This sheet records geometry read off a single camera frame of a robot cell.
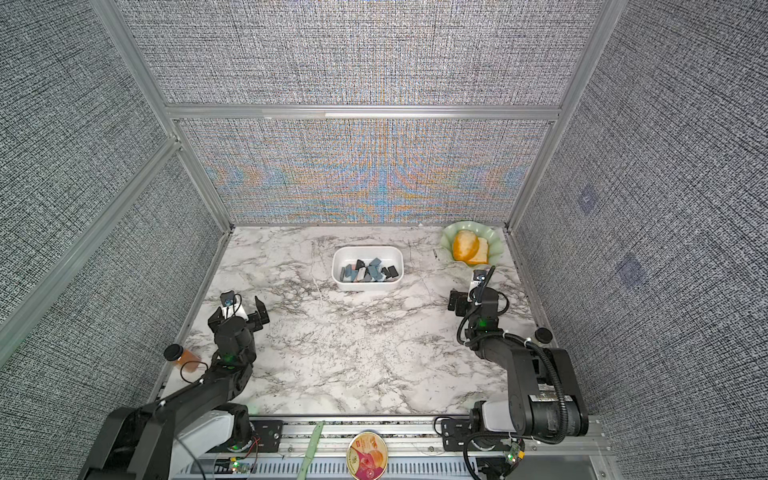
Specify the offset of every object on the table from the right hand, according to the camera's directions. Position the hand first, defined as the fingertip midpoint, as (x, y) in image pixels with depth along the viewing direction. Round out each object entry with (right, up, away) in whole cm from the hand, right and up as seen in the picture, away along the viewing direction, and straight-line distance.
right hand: (470, 282), depth 92 cm
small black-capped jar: (+17, -13, -10) cm, 24 cm away
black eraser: (-35, +5, +15) cm, 39 cm away
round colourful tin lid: (-31, -37, -23) cm, 54 cm away
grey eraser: (-41, +2, +12) cm, 43 cm away
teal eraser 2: (-30, +6, +16) cm, 34 cm away
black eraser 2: (-23, +3, +14) cm, 27 cm away
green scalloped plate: (+14, +14, +18) cm, 27 cm away
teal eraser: (-39, +3, +12) cm, 41 cm away
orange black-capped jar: (-80, -18, -14) cm, 83 cm away
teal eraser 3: (-29, +2, +9) cm, 31 cm away
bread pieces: (+3, +11, +13) cm, 17 cm away
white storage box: (-32, +4, +10) cm, 34 cm away
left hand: (-66, -4, -7) cm, 67 cm away
